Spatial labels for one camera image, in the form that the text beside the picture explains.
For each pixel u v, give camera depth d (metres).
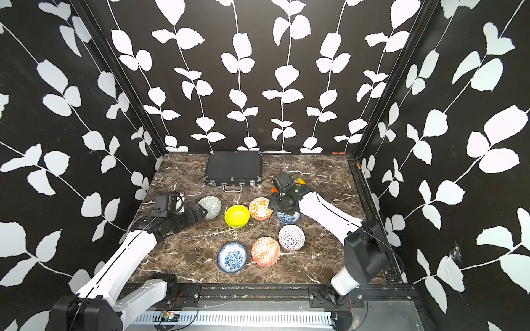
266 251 0.84
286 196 0.73
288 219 0.93
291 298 0.75
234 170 1.13
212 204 0.96
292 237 0.88
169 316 0.70
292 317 0.70
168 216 0.63
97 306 0.38
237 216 0.94
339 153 1.24
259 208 0.96
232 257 0.82
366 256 0.44
